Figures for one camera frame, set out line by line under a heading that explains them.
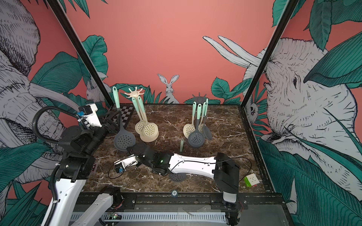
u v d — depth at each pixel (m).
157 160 0.55
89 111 0.49
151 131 0.88
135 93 0.71
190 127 0.88
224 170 0.48
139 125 0.89
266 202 0.76
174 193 0.78
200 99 0.69
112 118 0.54
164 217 0.70
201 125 0.82
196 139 0.85
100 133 0.52
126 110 1.12
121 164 0.57
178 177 0.80
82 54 0.86
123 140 0.70
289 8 0.70
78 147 0.44
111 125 0.53
